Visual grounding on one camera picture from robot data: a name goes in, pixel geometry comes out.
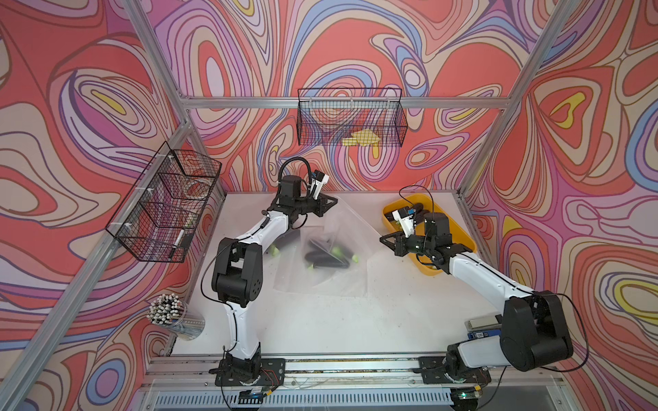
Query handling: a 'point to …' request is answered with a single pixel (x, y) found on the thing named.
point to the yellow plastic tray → (425, 265)
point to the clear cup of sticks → (171, 312)
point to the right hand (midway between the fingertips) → (383, 245)
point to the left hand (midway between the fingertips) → (337, 201)
